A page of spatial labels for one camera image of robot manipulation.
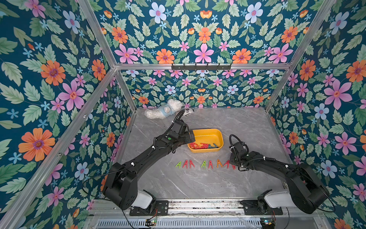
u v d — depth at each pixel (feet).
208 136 3.35
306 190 1.39
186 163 2.92
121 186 1.36
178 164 2.90
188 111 3.76
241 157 2.22
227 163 2.96
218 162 2.91
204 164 2.90
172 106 3.63
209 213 2.39
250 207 2.40
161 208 2.41
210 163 2.91
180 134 2.17
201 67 3.07
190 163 2.93
